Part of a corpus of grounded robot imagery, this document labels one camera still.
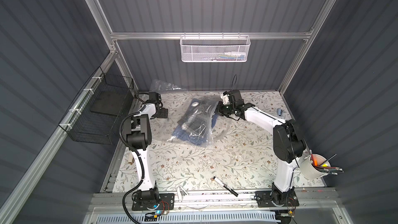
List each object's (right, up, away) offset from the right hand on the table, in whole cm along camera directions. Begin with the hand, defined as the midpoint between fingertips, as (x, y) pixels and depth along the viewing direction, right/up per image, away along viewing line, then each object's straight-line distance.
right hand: (213, 109), depth 91 cm
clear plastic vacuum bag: (+5, -16, +6) cm, 18 cm away
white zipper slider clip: (-16, -41, -16) cm, 46 cm away
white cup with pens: (+52, -28, -14) cm, 61 cm away
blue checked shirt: (-5, -17, -5) cm, 18 cm away
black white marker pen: (+5, -39, -14) cm, 41 cm away
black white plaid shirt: (-12, -8, +4) cm, 15 cm away
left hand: (-36, -3, +15) cm, 39 cm away
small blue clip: (+47, -2, +15) cm, 49 cm away
